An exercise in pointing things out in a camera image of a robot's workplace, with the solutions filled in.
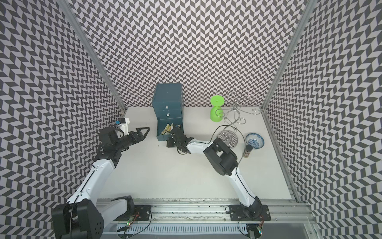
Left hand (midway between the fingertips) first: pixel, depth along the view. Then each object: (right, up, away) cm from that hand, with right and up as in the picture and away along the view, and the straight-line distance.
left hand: (145, 131), depth 80 cm
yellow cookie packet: (+8, +1, +23) cm, 24 cm away
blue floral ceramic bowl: (+67, -7, +19) cm, 70 cm away
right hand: (+9, -8, +18) cm, 22 cm away
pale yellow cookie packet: (+5, -2, +24) cm, 25 cm away
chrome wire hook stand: (+48, +9, +1) cm, 49 cm away
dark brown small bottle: (+59, -11, +7) cm, 60 cm away
